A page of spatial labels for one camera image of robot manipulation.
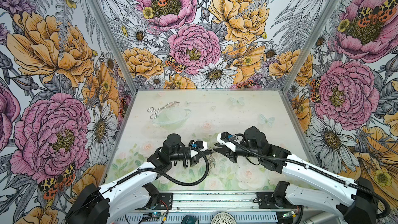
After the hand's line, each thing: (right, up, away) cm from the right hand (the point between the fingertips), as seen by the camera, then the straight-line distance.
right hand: (217, 151), depth 70 cm
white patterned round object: (+3, -29, -2) cm, 29 cm away
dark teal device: (-12, -25, -7) cm, 29 cm away
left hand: (-3, -2, +4) cm, 6 cm away
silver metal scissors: (-42, +17, +39) cm, 60 cm away
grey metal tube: (+45, -27, -3) cm, 53 cm away
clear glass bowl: (-27, +11, +36) cm, 46 cm away
